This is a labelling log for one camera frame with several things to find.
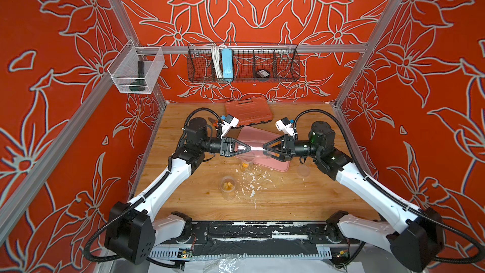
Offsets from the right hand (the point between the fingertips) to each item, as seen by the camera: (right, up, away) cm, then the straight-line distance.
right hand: (265, 150), depth 61 cm
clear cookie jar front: (-14, -19, +16) cm, 28 cm away
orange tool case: (-3, +16, +51) cm, 54 cm away
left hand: (-6, -1, +2) cm, 6 cm away
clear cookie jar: (-5, -12, +25) cm, 28 cm away
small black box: (+3, +34, +34) cm, 48 cm away
